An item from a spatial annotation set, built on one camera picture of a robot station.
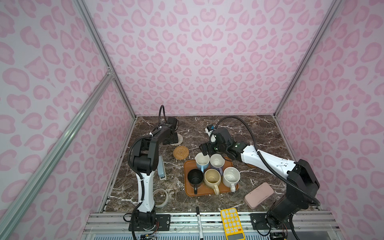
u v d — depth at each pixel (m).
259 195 0.80
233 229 0.70
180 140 1.04
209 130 0.74
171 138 0.88
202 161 0.91
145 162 0.57
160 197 0.82
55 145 0.57
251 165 0.57
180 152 0.98
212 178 0.86
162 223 0.73
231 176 0.87
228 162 0.93
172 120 0.86
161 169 0.86
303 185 0.43
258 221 0.74
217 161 0.90
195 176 0.80
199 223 0.72
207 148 0.74
